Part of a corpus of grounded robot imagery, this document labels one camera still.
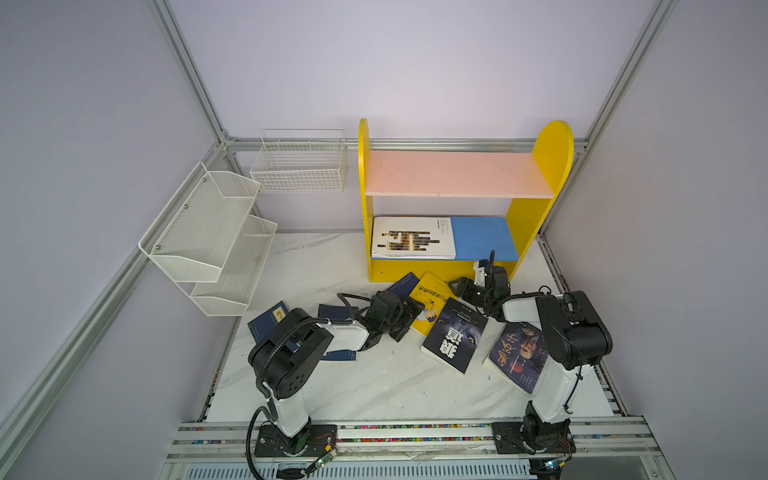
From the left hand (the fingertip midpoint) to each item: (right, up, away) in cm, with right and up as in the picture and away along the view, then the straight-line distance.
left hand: (420, 315), depth 91 cm
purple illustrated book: (+29, -11, -5) cm, 31 cm away
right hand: (+12, +9, +9) cm, 17 cm away
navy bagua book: (-4, +8, +13) cm, 16 cm away
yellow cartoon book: (+5, +6, +9) cm, 12 cm away
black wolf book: (+11, -6, 0) cm, 12 cm away
